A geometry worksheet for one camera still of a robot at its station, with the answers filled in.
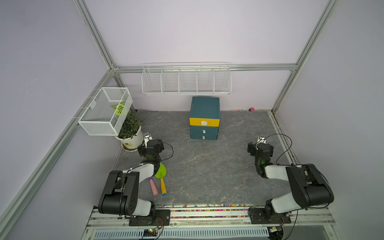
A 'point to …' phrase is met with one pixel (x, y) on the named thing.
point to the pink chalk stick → (155, 193)
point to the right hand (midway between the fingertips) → (259, 142)
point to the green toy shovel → (161, 174)
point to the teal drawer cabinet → (207, 107)
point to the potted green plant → (131, 134)
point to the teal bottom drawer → (205, 136)
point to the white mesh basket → (105, 115)
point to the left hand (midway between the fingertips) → (150, 142)
